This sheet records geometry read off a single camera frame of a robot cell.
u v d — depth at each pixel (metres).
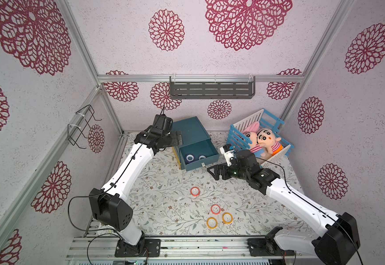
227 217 0.83
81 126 0.78
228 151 0.68
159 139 0.56
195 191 0.92
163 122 0.59
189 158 0.87
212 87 0.92
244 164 0.60
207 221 0.81
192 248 0.75
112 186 0.44
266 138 0.97
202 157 0.88
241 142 0.95
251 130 1.06
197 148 0.90
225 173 0.68
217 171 0.68
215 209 0.85
